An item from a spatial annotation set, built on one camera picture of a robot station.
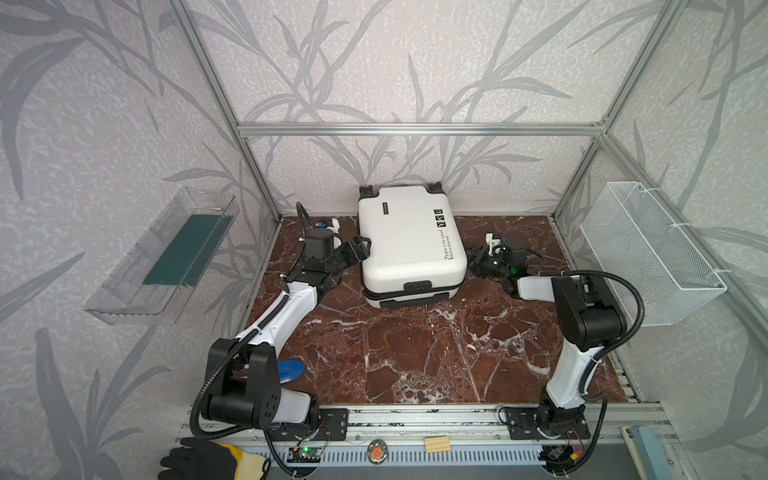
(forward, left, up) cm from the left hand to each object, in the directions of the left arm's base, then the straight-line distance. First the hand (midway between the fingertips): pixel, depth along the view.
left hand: (365, 237), depth 86 cm
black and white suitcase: (-7, -15, +1) cm, 17 cm away
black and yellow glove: (-52, +34, -17) cm, 64 cm away
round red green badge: (-50, -5, -19) cm, 54 cm away
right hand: (+5, -29, -10) cm, 31 cm away
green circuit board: (-50, +12, -21) cm, 56 cm away
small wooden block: (-48, -20, -20) cm, 56 cm away
